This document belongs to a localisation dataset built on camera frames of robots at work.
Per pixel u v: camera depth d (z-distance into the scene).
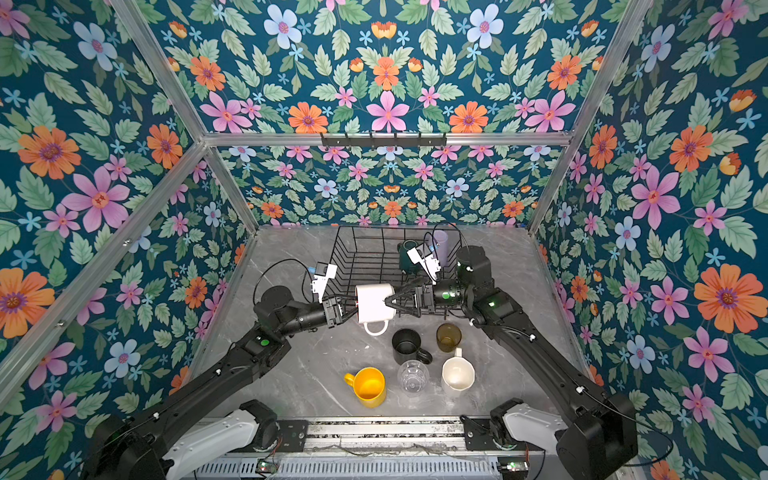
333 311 0.61
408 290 0.58
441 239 0.98
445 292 0.60
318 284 0.65
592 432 0.37
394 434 0.75
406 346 0.88
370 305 0.60
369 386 0.81
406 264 0.99
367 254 1.13
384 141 0.91
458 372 0.80
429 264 0.59
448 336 0.89
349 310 0.68
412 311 0.57
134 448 0.39
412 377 0.83
